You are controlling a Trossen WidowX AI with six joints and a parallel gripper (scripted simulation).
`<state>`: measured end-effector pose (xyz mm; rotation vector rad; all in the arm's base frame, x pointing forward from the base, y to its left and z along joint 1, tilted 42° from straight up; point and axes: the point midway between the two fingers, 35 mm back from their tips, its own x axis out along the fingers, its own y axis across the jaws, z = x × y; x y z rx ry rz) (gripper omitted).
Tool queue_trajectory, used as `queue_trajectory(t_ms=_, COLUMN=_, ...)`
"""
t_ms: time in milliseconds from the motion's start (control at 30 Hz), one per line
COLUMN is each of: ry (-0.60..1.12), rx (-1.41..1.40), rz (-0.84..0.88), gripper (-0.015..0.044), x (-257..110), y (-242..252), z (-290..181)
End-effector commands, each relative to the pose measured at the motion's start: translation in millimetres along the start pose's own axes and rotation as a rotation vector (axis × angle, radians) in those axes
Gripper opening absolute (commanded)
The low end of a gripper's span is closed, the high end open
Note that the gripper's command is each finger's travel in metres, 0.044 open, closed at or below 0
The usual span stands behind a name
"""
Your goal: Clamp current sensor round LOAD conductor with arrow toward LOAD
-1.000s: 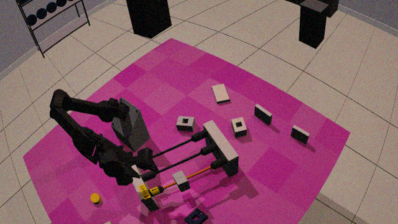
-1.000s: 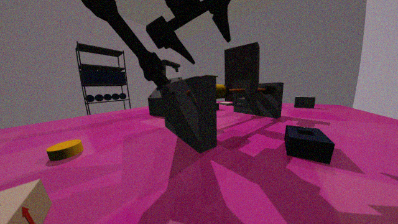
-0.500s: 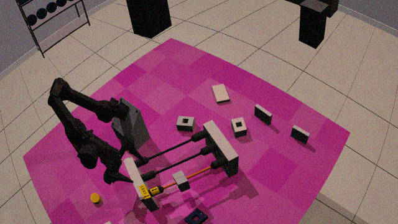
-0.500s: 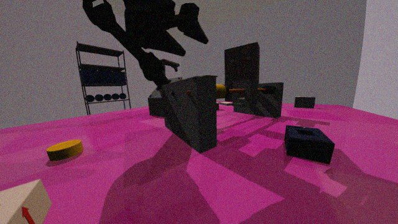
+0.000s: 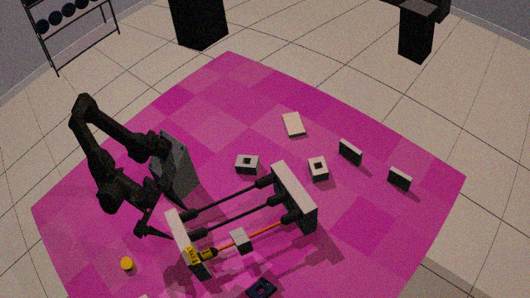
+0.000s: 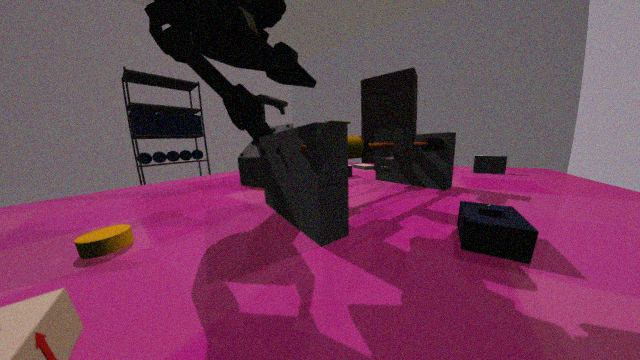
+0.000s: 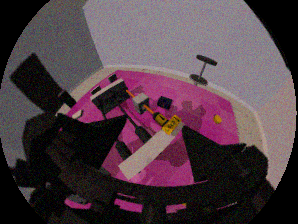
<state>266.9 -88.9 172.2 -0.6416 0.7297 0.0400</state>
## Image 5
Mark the yellow short cylinder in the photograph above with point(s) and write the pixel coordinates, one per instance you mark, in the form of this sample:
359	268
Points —
127	264

